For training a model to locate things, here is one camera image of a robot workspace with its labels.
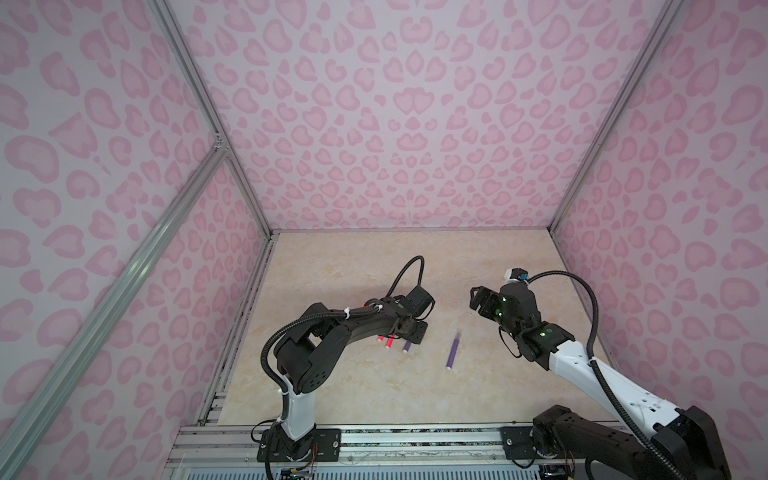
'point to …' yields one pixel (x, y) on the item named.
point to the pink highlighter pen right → (389, 343)
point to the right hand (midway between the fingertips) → (482, 293)
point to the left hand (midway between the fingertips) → (419, 328)
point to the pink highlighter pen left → (382, 338)
